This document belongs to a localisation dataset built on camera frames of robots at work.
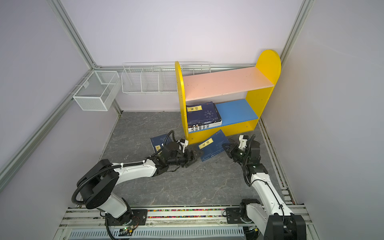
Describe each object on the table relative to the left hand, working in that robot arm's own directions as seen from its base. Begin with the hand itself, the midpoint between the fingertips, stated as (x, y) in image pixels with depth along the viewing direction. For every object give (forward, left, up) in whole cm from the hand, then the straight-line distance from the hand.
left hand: (201, 159), depth 79 cm
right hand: (+6, -12, +3) cm, 14 cm away
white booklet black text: (+20, -1, +2) cm, 20 cm away
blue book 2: (+21, +29, -13) cm, 38 cm away
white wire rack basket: (+52, +33, +17) cm, 64 cm away
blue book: (+26, -2, +8) cm, 27 cm away
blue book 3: (+9, -7, -1) cm, 12 cm away
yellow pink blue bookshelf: (+51, -28, -6) cm, 58 cm away
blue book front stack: (+20, +4, +9) cm, 22 cm away
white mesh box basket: (+46, +65, +12) cm, 80 cm away
